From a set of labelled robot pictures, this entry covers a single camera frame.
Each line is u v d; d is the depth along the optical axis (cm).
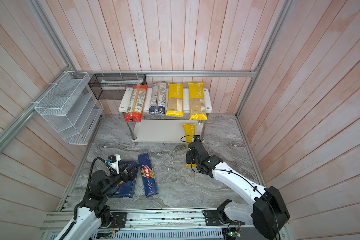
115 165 70
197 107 73
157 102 76
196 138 74
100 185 60
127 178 70
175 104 75
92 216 56
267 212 40
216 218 73
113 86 103
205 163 58
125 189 76
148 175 85
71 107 73
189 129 90
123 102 80
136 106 73
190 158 74
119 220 73
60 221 75
